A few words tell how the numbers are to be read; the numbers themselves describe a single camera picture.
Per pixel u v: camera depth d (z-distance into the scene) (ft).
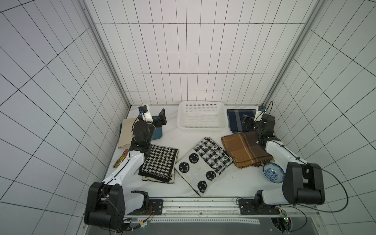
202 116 3.73
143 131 1.94
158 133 3.38
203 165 2.73
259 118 2.32
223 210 2.39
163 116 2.52
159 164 2.74
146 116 2.22
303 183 1.40
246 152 2.96
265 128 2.19
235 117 3.61
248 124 2.60
